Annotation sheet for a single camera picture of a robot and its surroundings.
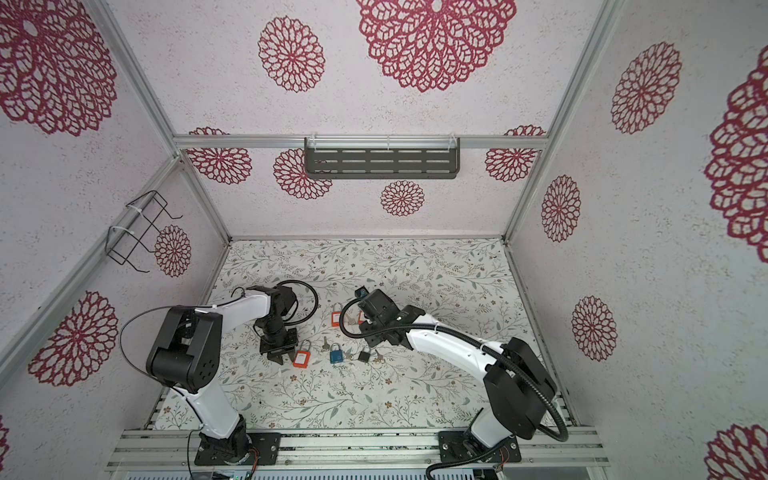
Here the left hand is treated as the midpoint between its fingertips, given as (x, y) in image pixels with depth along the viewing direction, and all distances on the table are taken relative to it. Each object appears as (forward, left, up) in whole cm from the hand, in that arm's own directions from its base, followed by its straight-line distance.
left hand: (289, 365), depth 88 cm
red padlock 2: (+1, -4, +1) cm, 4 cm away
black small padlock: (+3, -22, 0) cm, 23 cm away
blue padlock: (+2, -14, 0) cm, 14 cm away
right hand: (+8, -24, +11) cm, 28 cm away
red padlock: (+16, -13, +1) cm, 20 cm away
